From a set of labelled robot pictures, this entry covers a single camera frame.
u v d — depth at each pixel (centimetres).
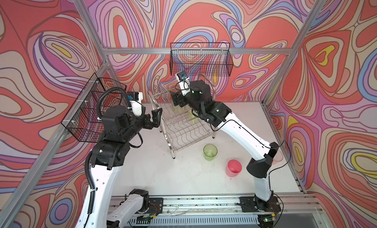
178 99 58
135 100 46
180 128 99
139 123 52
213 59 96
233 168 84
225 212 72
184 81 52
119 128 41
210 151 90
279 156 83
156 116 53
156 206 72
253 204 73
